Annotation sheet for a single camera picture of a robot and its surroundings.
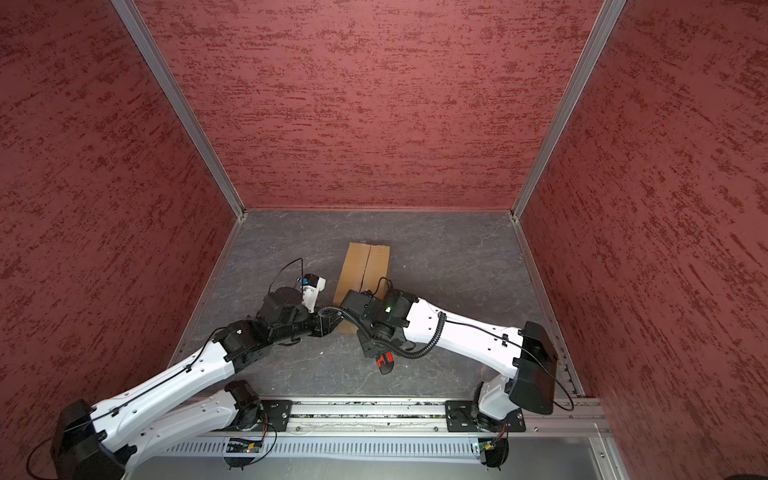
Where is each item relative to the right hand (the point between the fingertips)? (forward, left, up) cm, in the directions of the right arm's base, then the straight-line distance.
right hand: (378, 353), depth 71 cm
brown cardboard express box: (+23, +4, +2) cm, 24 cm away
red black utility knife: (-3, -2, +3) cm, 4 cm away
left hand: (+8, +9, +1) cm, 13 cm away
